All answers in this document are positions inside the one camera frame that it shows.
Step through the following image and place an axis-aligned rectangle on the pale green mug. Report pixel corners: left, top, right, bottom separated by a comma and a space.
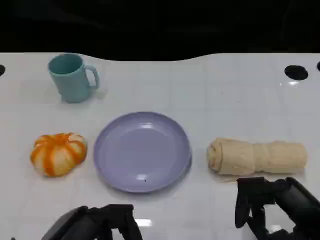
47, 52, 101, 104

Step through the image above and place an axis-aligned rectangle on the lilac plate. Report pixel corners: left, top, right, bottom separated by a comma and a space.
93, 111, 193, 194

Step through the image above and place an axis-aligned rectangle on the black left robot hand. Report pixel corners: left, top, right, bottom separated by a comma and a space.
40, 203, 144, 240

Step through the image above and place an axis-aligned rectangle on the beige towel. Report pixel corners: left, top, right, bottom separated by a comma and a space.
206, 137, 308, 177

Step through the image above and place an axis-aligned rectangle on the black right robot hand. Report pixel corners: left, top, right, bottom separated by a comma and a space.
234, 176, 320, 240

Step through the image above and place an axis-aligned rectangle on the orange and white bread roll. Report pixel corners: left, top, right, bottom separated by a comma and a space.
29, 132, 88, 178

